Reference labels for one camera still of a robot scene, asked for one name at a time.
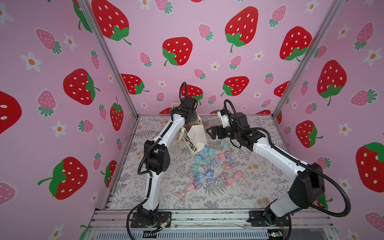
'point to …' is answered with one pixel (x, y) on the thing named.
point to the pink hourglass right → (230, 181)
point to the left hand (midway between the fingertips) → (192, 116)
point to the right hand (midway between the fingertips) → (210, 129)
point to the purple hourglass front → (197, 185)
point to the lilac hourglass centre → (211, 181)
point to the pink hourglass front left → (189, 188)
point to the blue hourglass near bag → (207, 147)
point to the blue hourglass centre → (200, 176)
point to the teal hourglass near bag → (197, 159)
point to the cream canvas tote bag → (193, 133)
